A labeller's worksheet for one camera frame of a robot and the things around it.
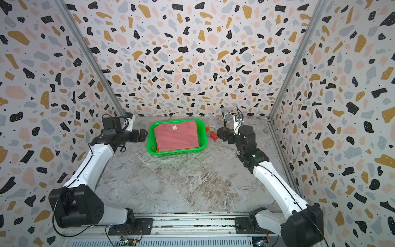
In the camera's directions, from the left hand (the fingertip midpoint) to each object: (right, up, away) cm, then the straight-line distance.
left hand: (139, 131), depth 84 cm
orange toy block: (+37, +2, +30) cm, 48 cm away
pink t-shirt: (+15, -3, +19) cm, 25 cm away
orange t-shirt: (+6, -11, +11) cm, 17 cm away
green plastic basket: (+2, -9, +12) cm, 15 cm away
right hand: (+51, +2, -6) cm, 51 cm away
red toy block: (+42, -3, +26) cm, 49 cm away
